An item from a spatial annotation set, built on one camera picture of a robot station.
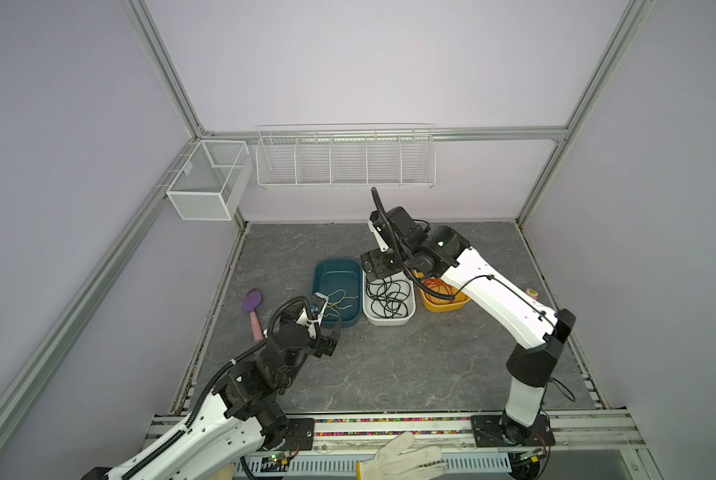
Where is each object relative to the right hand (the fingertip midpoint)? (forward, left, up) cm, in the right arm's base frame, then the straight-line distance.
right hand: (377, 261), depth 74 cm
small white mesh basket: (+36, +56, -2) cm, 67 cm away
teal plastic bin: (+10, +12, -24) cm, 29 cm away
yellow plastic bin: (+1, -18, -23) cm, 29 cm away
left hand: (-11, +14, -7) cm, 19 cm away
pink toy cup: (+5, -49, -23) cm, 55 cm away
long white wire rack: (+47, +11, 0) cm, 49 cm away
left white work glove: (-41, +36, -27) cm, 61 cm away
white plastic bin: (-3, +1, -25) cm, 26 cm away
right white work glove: (-39, -3, -27) cm, 48 cm away
